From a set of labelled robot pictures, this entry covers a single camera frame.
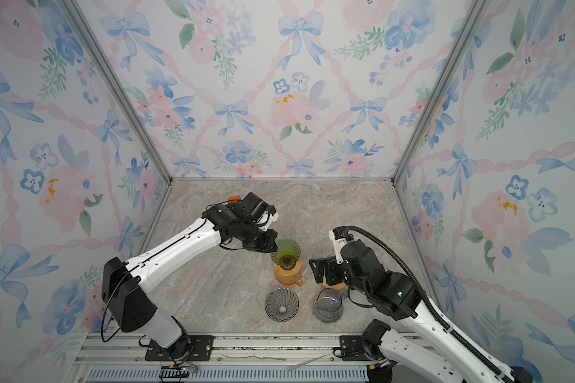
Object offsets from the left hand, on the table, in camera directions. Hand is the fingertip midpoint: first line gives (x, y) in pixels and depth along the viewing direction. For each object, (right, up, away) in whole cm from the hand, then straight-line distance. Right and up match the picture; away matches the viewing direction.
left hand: (279, 247), depth 76 cm
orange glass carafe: (+2, -14, +12) cm, 19 cm away
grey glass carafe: (+17, -22, +8) cm, 29 cm away
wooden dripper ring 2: (+15, -7, -15) cm, 22 cm away
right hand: (+13, -2, -6) cm, 14 cm away
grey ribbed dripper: (0, -20, +5) cm, 20 cm away
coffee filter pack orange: (-19, +16, +22) cm, 34 cm away
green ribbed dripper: (+3, -3, +4) cm, 6 cm away
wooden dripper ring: (+3, -9, +4) cm, 10 cm away
